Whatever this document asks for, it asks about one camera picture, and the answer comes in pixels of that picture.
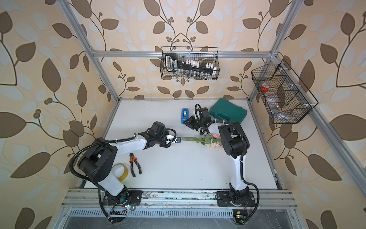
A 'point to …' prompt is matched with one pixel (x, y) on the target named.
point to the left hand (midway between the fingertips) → (171, 133)
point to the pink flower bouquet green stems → (212, 140)
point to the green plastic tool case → (225, 109)
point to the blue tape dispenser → (185, 114)
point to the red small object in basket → (265, 87)
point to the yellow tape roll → (126, 173)
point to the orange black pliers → (132, 159)
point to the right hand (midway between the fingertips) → (184, 122)
